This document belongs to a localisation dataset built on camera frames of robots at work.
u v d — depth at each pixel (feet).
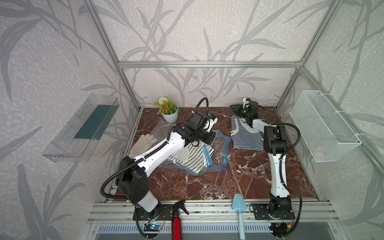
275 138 2.19
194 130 1.99
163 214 2.37
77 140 2.12
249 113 3.01
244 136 3.28
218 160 3.01
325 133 2.10
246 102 3.38
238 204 2.44
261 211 2.40
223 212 2.47
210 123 2.37
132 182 1.38
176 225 2.23
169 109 3.25
